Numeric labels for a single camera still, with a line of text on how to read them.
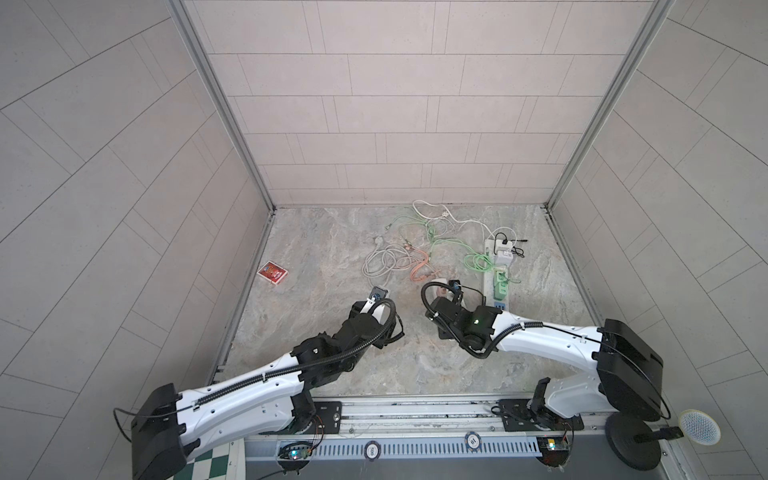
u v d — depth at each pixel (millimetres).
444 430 708
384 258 996
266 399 474
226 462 649
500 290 866
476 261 963
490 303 882
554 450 681
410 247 1045
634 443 665
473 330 577
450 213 1114
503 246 963
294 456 651
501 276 888
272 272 954
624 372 413
